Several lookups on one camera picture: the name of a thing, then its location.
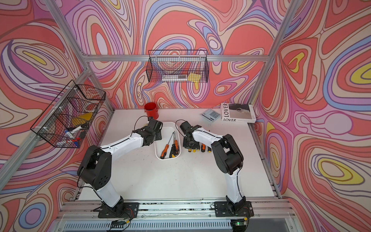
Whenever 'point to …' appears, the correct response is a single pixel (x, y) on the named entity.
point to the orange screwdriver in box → (163, 153)
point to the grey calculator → (210, 115)
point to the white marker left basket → (69, 134)
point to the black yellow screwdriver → (209, 150)
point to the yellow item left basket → (81, 119)
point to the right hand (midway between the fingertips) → (190, 149)
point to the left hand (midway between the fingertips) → (158, 133)
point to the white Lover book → (240, 112)
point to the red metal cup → (151, 110)
